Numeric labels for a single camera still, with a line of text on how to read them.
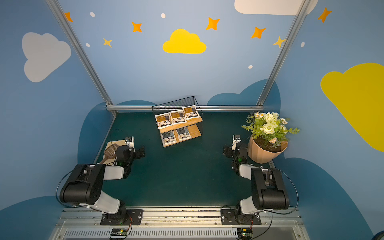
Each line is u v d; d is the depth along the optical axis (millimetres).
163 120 934
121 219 678
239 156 732
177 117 955
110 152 954
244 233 731
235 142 807
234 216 742
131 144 845
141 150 882
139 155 867
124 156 729
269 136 728
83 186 458
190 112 981
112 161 931
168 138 1042
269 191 458
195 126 1113
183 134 1064
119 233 718
